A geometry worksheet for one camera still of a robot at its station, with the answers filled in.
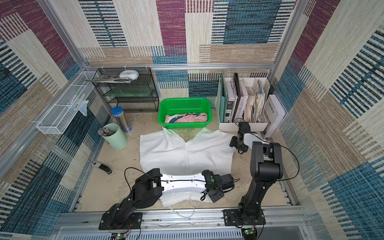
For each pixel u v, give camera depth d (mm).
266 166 506
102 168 865
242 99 869
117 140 943
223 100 866
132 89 1072
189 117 1051
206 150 967
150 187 536
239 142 846
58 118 718
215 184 602
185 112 1089
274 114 935
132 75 889
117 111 943
